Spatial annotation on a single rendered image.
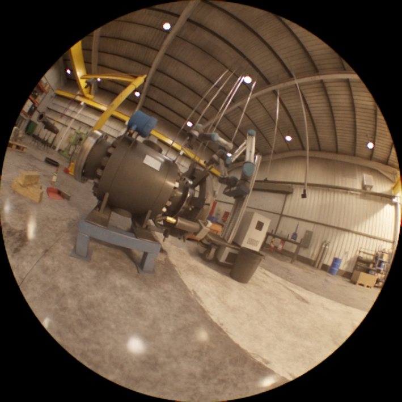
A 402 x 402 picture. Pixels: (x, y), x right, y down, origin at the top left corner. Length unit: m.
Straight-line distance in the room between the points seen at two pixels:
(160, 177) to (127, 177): 0.22
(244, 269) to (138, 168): 1.34
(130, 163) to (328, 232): 9.13
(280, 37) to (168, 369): 8.28
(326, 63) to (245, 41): 3.90
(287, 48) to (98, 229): 8.12
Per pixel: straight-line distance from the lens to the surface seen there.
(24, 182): 1.52
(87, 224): 0.79
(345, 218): 9.34
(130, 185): 0.83
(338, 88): 8.45
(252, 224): 1.71
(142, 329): 0.64
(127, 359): 0.57
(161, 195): 0.88
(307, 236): 8.72
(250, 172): 1.48
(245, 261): 1.39
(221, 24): 8.21
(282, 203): 9.86
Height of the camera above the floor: 0.56
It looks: 5 degrees up
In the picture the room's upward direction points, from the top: 23 degrees clockwise
